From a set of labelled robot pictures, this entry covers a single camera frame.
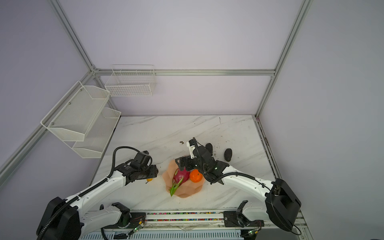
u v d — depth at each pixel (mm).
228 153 956
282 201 425
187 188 828
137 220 726
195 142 613
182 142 1043
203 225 731
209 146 988
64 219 392
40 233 404
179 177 800
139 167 649
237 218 653
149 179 827
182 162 691
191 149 708
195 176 796
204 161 585
